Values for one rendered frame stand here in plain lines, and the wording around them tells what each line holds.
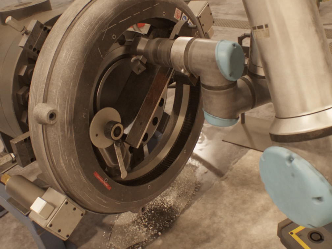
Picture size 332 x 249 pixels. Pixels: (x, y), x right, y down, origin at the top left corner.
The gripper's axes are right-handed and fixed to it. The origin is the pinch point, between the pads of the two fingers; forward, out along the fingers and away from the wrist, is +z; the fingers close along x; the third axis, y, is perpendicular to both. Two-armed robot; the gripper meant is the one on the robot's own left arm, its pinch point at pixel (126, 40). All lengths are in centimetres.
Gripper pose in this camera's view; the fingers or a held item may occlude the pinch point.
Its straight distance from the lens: 99.5
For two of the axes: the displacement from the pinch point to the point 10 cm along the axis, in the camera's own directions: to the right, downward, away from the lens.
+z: -7.8, -1.9, 5.9
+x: 5.0, 3.8, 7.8
